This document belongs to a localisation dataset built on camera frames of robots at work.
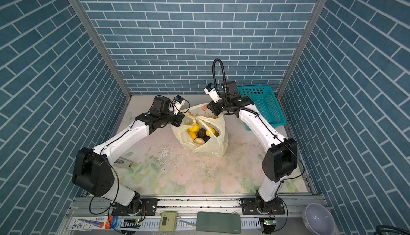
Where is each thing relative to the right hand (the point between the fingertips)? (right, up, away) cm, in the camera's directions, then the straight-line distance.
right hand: (208, 102), depth 83 cm
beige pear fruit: (-6, -22, +8) cm, 24 cm away
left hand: (-13, -6, +3) cm, 15 cm away
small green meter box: (-18, -53, -14) cm, 57 cm away
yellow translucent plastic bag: (+4, -21, -9) cm, 23 cm away
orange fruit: (-10, -18, +8) cm, 22 cm away
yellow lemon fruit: (-9, -15, +11) cm, 20 cm away
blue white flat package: (-53, -53, -14) cm, 76 cm away
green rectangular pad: (+4, -54, -12) cm, 56 cm away
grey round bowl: (+50, -53, -12) cm, 74 cm away
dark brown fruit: (-5, -18, +11) cm, 21 cm away
